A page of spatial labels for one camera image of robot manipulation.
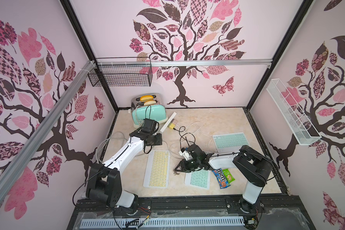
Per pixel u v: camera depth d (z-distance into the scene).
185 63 0.93
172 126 1.07
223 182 0.81
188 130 1.05
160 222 0.70
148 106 0.98
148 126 0.67
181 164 0.80
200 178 0.83
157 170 0.87
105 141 1.00
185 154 0.84
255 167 0.48
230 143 0.98
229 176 0.83
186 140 1.00
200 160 0.71
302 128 0.74
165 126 1.04
